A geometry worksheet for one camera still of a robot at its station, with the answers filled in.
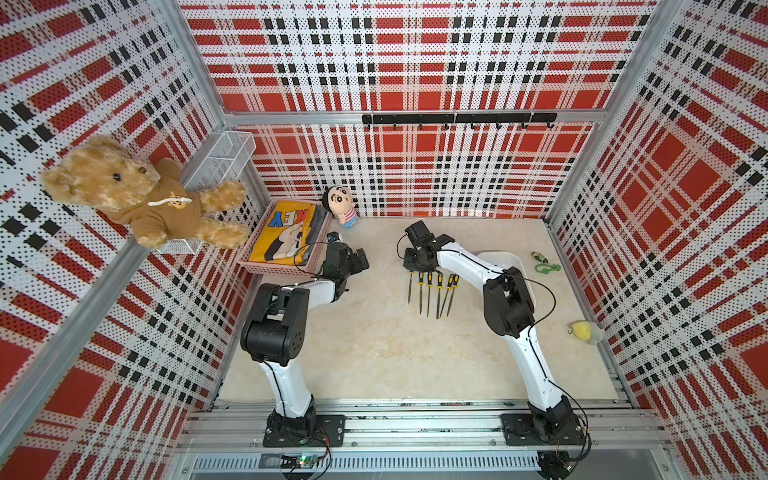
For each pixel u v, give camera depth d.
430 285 1.01
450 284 1.01
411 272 1.01
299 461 0.69
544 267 1.07
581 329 0.87
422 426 0.75
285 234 1.08
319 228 1.10
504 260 1.03
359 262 0.92
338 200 1.08
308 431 0.66
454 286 1.01
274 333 0.50
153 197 0.53
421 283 1.02
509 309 0.61
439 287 1.01
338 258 0.77
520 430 0.73
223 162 0.86
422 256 0.78
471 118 0.89
